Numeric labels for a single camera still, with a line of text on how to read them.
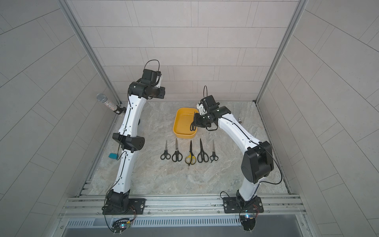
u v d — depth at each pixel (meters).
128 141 0.59
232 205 0.71
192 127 0.81
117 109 0.89
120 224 0.69
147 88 0.63
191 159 0.87
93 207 0.72
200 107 0.77
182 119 1.03
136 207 0.71
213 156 0.89
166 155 0.89
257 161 0.44
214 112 0.60
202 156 0.89
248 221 0.69
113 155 0.87
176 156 0.88
